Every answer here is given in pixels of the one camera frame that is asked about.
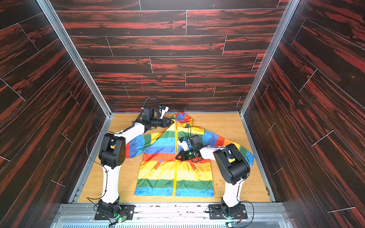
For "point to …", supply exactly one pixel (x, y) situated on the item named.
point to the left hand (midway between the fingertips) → (174, 121)
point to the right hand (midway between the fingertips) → (178, 157)
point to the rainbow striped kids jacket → (160, 174)
